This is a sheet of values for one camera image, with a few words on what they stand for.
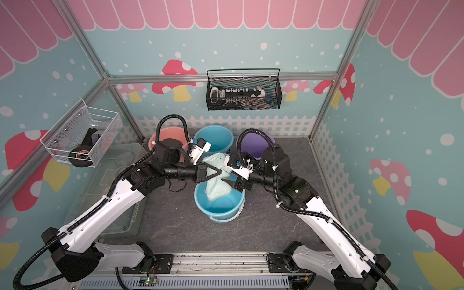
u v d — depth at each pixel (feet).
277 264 2.43
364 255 1.23
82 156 2.23
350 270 1.22
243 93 2.91
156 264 2.39
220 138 3.20
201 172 1.86
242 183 1.74
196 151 1.94
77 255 1.32
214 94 2.96
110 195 1.44
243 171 1.70
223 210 2.33
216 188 2.09
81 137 2.40
